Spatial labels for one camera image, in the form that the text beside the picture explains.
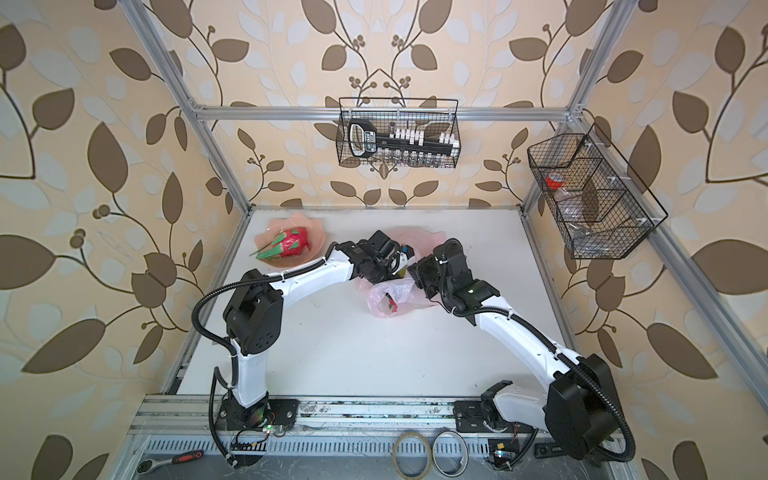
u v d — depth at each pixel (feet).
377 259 2.43
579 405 1.30
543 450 2.27
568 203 2.32
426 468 2.22
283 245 3.25
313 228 3.65
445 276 1.99
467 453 2.30
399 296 2.42
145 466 2.22
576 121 2.89
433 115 2.99
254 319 1.65
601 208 2.43
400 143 2.76
